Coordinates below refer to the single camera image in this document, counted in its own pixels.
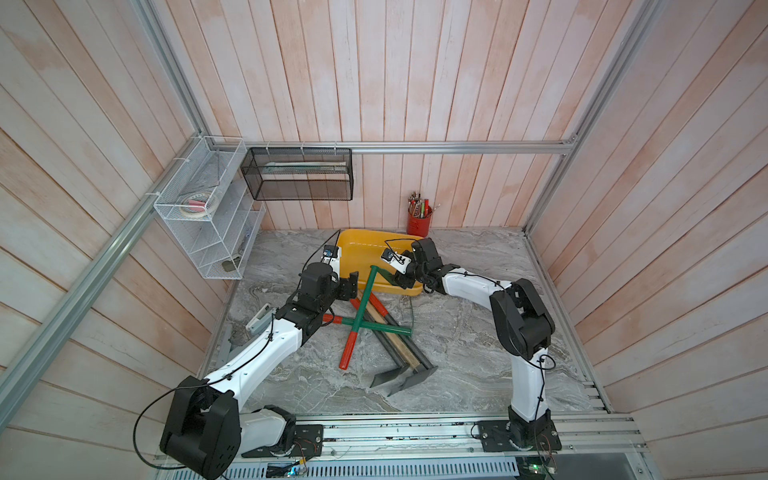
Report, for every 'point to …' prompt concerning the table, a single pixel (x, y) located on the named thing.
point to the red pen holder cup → (418, 226)
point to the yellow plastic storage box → (362, 249)
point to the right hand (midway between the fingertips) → (395, 262)
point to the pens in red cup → (418, 206)
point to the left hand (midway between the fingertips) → (345, 275)
